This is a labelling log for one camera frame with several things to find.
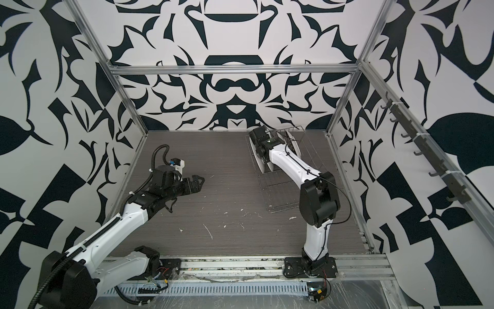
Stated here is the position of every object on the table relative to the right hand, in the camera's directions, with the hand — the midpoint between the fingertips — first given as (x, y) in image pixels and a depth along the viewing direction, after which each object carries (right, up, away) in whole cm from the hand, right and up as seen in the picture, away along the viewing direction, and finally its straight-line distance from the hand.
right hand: (279, 147), depth 89 cm
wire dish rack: (+2, -20, +7) cm, 21 cm away
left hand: (-36, -13, -8) cm, 39 cm away
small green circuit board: (+11, -53, -18) cm, 57 cm away
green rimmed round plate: (-8, -8, +4) cm, 12 cm away
